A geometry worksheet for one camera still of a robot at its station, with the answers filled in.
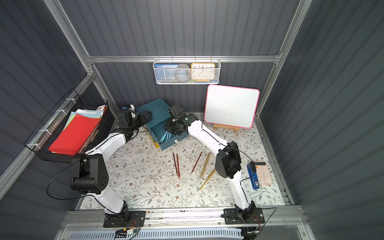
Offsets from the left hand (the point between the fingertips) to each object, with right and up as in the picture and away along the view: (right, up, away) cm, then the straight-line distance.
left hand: (145, 115), depth 91 cm
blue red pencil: (+32, -30, +3) cm, 44 cm away
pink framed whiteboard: (+56, +7, +11) cm, 58 cm away
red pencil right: (+20, -32, +1) cm, 38 cm away
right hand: (+15, -7, -5) cm, 17 cm away
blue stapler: (+64, -37, -7) cm, 74 cm away
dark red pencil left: (+18, -30, +3) cm, 35 cm away
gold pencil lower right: (+39, -38, -4) cm, 54 cm away
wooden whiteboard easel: (+60, -9, +14) cm, 62 cm away
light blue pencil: (+14, -13, -2) cm, 19 cm away
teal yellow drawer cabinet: (+7, +1, -1) cm, 7 cm away
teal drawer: (+8, -9, 0) cm, 12 cm away
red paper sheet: (-31, -11, -15) cm, 37 cm away
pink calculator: (+70, -35, -4) cm, 79 cm away
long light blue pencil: (+12, -14, -4) cm, 19 cm away
